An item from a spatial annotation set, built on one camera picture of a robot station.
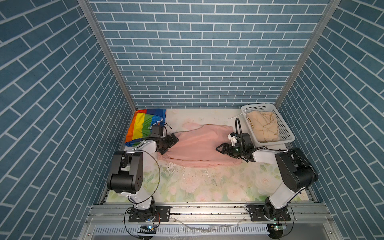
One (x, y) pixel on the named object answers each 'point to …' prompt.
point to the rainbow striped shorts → (140, 126)
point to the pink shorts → (197, 145)
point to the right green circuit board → (275, 229)
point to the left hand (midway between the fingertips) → (174, 142)
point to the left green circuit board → (147, 229)
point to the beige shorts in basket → (264, 126)
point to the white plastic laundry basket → (286, 134)
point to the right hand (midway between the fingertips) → (220, 148)
